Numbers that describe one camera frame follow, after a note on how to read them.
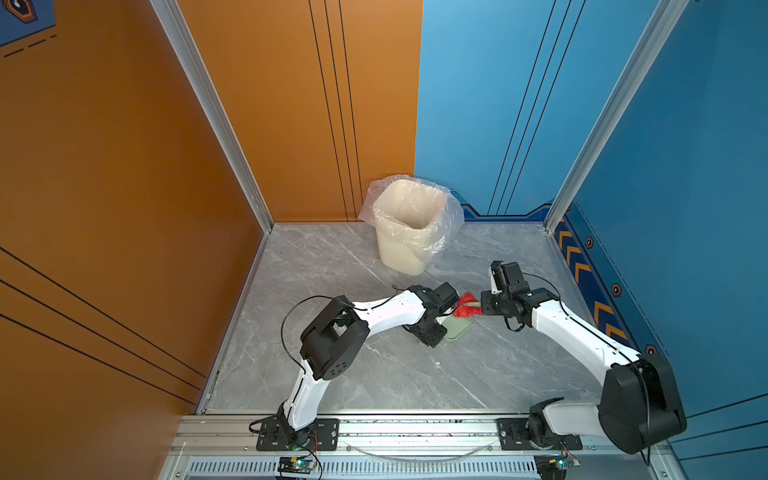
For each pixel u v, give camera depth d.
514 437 0.72
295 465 0.71
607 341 0.47
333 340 0.52
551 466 0.71
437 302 0.70
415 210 1.03
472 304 0.91
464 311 0.94
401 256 0.91
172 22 0.70
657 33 0.72
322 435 0.74
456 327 0.92
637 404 0.79
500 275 0.69
